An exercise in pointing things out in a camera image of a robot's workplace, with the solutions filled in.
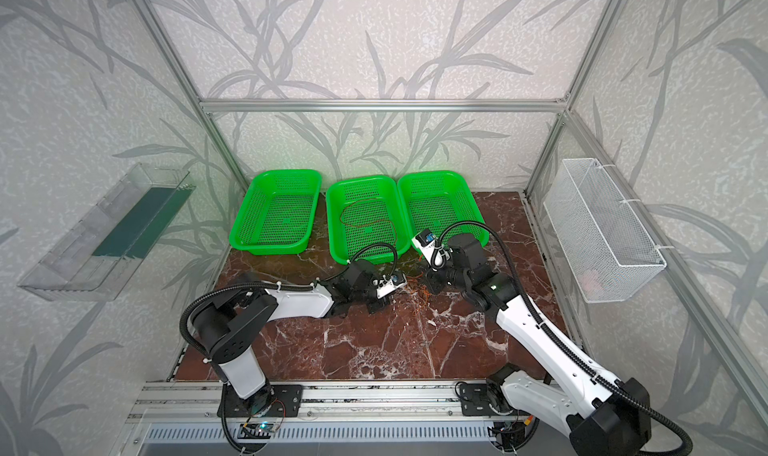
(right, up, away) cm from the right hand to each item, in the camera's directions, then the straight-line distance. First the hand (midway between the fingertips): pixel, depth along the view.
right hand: (421, 253), depth 77 cm
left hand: (-7, -11, +14) cm, 19 cm away
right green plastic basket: (+9, +15, +39) cm, 43 cm away
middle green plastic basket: (-19, +8, +35) cm, 41 cm away
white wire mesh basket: (+37, +3, -15) cm, 41 cm away
